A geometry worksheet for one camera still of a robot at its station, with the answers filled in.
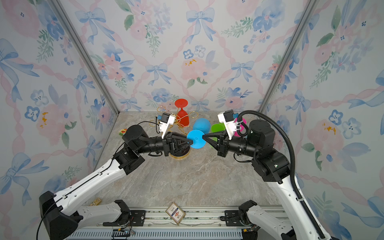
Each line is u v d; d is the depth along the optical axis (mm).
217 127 900
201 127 629
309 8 690
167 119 517
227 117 468
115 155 506
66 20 732
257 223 586
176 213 746
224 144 463
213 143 533
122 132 1065
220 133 506
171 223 732
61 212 389
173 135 531
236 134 487
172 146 517
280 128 341
